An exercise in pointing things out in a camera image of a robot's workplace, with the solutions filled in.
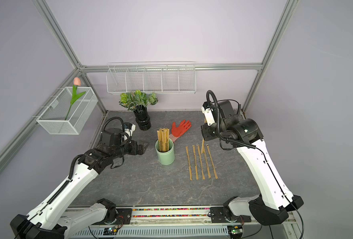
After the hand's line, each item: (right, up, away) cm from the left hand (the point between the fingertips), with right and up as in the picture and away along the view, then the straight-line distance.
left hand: (141, 143), depth 74 cm
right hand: (+31, +9, -9) cm, 33 cm away
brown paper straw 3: (+32, -14, +17) cm, 39 cm away
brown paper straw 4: (+36, -18, +15) cm, 43 cm away
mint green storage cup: (+12, -10, +13) cm, 20 cm away
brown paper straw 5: (+39, -14, +18) cm, 46 cm away
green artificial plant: (-10, +25, +18) cm, 32 cm away
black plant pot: (-7, +14, +28) cm, 32 cm away
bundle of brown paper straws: (+10, +1, +10) cm, 14 cm away
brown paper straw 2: (+28, -6, +25) cm, 38 cm away
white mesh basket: (-42, +13, -4) cm, 44 cm away
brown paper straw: (+25, -15, +17) cm, 33 cm away
